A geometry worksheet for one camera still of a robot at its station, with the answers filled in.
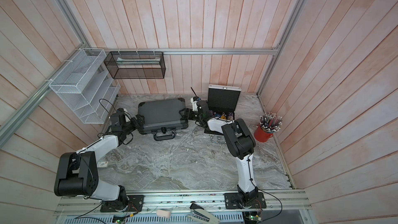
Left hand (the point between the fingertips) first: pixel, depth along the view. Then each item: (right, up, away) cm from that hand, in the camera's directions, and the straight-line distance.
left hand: (140, 121), depth 93 cm
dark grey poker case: (+13, +2, +1) cm, 14 cm away
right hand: (+26, +6, +5) cm, 27 cm away
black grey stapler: (+35, -40, -24) cm, 58 cm away
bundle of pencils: (+76, 0, -7) cm, 77 cm away
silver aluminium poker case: (+52, +12, +5) cm, 53 cm away
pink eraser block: (+19, -40, -24) cm, 51 cm away
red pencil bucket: (+72, -8, -6) cm, 73 cm away
